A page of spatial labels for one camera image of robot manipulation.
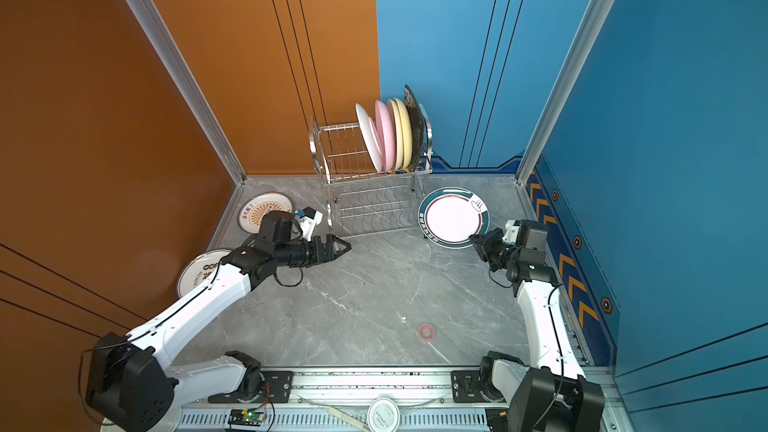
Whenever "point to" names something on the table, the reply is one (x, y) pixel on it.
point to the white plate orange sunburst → (250, 215)
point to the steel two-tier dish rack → (362, 202)
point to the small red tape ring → (427, 332)
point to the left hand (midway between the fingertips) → (342, 247)
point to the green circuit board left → (247, 418)
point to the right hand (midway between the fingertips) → (467, 234)
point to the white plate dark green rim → (450, 216)
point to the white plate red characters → (199, 270)
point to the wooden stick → (355, 423)
